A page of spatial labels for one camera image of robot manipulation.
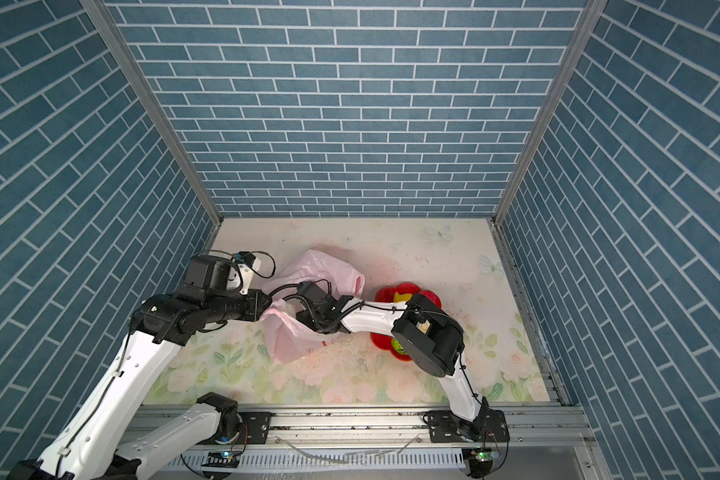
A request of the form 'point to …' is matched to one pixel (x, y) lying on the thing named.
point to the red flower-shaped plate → (384, 340)
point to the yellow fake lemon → (398, 298)
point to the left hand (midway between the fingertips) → (271, 299)
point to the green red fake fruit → (398, 347)
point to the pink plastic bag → (290, 337)
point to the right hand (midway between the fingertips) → (297, 318)
